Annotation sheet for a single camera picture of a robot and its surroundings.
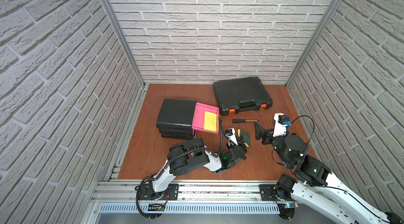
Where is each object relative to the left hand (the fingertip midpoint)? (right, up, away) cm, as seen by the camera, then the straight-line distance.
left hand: (247, 137), depth 85 cm
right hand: (+4, +11, -16) cm, 20 cm away
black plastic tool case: (+2, +25, +29) cm, 38 cm away
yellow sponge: (-21, +8, 0) cm, 22 cm away
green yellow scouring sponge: (-1, -1, 0) cm, 1 cm away
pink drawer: (-28, +10, +4) cm, 30 cm away
